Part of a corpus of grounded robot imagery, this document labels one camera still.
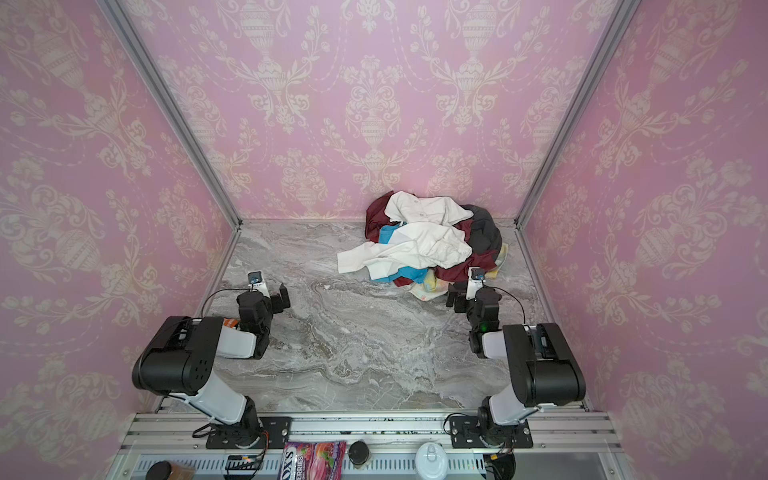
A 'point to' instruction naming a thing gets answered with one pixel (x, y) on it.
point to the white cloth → (427, 238)
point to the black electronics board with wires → (243, 467)
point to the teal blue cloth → (406, 272)
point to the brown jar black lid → (164, 470)
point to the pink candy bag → (323, 460)
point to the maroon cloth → (457, 270)
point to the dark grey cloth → (484, 234)
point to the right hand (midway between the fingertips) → (467, 283)
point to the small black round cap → (359, 452)
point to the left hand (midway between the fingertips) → (268, 286)
